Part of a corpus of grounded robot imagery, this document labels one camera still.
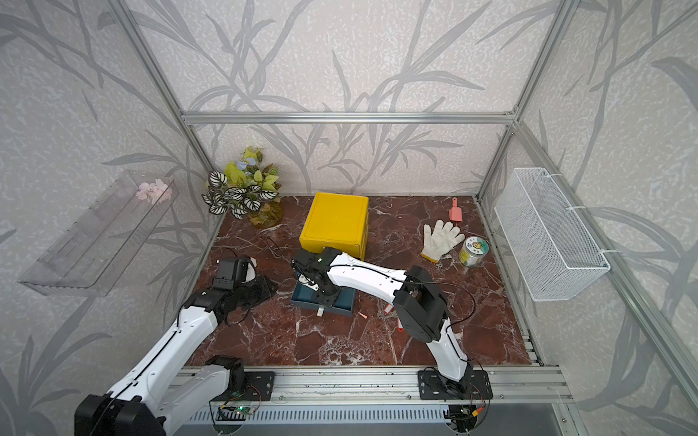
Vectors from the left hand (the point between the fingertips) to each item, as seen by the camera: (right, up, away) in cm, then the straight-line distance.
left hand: (277, 286), depth 83 cm
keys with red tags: (+35, -10, +5) cm, 37 cm away
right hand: (+16, -2, +3) cm, 16 cm away
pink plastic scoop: (+65, +23, +29) cm, 75 cm away
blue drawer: (+8, -4, +2) cm, 9 cm away
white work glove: (+57, +12, +23) cm, 63 cm away
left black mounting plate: (-2, -25, -9) cm, 27 cm away
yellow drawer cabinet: (+18, +20, +1) cm, 27 cm away
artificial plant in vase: (-13, +32, +9) cm, 36 cm away
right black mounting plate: (+46, -25, -9) cm, 53 cm away
